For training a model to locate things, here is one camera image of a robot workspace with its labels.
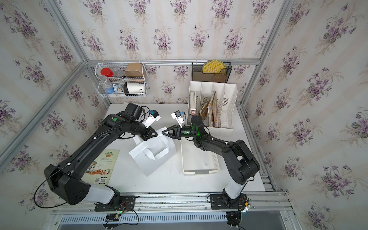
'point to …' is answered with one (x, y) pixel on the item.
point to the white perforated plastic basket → (196, 161)
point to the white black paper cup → (134, 87)
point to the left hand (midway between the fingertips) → (158, 135)
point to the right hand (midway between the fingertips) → (165, 133)
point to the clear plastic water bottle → (108, 87)
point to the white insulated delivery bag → (151, 155)
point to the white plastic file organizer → (226, 95)
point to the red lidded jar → (107, 72)
